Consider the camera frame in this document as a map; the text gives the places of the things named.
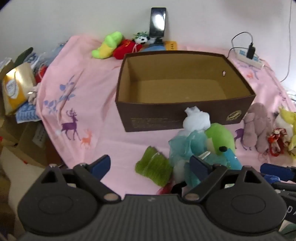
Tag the yellow paper bag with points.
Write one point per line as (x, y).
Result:
(18, 88)

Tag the green mesh bath pouf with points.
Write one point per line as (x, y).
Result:
(153, 165)

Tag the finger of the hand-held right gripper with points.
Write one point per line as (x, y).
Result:
(275, 171)
(286, 187)

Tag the round green plush toy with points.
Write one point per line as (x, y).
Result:
(219, 136)

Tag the black smartphone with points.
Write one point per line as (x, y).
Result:
(157, 23)

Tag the black phone stand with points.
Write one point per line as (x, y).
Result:
(159, 41)

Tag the brown cardboard box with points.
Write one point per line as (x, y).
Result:
(150, 115)

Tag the yellow book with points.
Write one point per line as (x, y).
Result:
(171, 45)

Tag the black charger plug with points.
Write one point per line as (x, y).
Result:
(251, 52)

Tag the clear plastic bag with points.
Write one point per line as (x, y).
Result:
(49, 58)

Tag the red cloth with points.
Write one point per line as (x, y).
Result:
(41, 73)

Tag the red plush toy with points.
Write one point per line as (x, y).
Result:
(126, 48)

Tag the blue patterned cloth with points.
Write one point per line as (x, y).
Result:
(27, 113)

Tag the dark green cloth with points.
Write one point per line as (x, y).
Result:
(24, 54)

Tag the green yellow plush toy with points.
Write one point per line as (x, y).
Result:
(106, 46)

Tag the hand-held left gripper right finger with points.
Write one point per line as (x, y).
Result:
(200, 169)

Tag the pink printed bed sheet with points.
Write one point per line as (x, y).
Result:
(92, 97)

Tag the blue glasses case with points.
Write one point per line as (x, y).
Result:
(153, 48)

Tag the mauve teddy bear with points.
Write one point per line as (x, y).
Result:
(256, 125)

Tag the panda plush toy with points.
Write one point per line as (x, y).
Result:
(142, 39)

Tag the white power strip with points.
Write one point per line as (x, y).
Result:
(256, 61)

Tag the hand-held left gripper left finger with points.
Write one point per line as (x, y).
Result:
(101, 165)

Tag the red patterned cloth pouch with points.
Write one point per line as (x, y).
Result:
(277, 141)

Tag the red mesh bath pouf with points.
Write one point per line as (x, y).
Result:
(164, 190)

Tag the labelled cardboard box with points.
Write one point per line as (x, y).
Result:
(27, 141)

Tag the teal mesh bath pouf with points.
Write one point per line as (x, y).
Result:
(185, 143)

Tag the yellow white plush toy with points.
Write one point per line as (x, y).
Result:
(288, 118)

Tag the open cardboard box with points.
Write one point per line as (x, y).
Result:
(5, 67)

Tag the white mesh bath pouf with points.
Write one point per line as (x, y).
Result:
(196, 120)

